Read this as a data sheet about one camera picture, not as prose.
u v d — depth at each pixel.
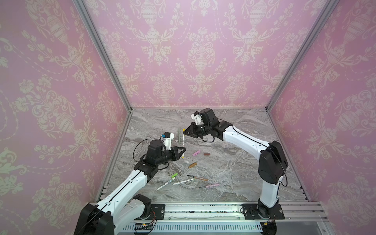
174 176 0.85
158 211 0.75
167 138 0.73
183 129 0.83
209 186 0.83
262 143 0.51
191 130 0.73
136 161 0.63
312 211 0.76
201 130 0.73
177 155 0.71
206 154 0.95
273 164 0.48
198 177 0.85
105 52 0.88
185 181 0.84
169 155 0.70
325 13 0.70
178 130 1.06
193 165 0.90
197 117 0.79
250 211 0.74
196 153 0.95
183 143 0.79
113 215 0.42
